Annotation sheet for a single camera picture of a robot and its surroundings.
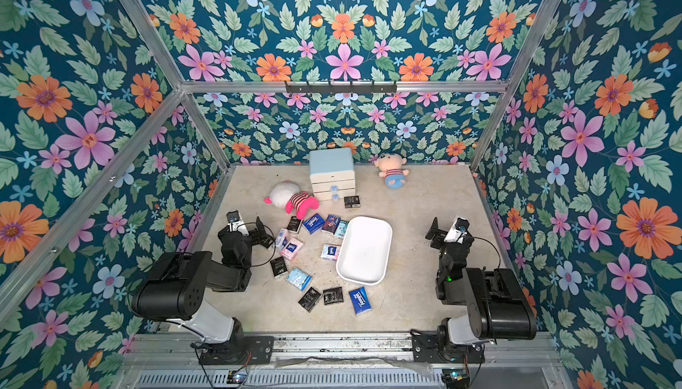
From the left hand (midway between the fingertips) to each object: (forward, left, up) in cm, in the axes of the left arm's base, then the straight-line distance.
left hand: (246, 219), depth 92 cm
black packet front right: (-26, -30, -7) cm, 40 cm away
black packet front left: (-27, -23, -7) cm, 36 cm away
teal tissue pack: (-3, -33, -6) cm, 34 cm away
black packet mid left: (-15, -11, -7) cm, 20 cm away
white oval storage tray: (-12, -41, -8) cm, 44 cm away
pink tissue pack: (-9, -16, -6) cm, 19 cm away
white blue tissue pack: (-12, -29, -7) cm, 32 cm away
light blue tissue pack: (-21, -19, -6) cm, 29 cm away
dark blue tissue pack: (-29, -38, -7) cm, 48 cm away
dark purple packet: (0, -29, -7) cm, 30 cm away
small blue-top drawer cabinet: (+14, -31, +5) cm, 34 cm away
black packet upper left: (+1, -15, -7) cm, 17 cm away
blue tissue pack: (0, -23, -7) cm, 24 cm away
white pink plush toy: (+11, -13, -2) cm, 18 cm away
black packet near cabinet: (+9, -38, -7) cm, 39 cm away
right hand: (-9, -70, +3) cm, 71 cm away
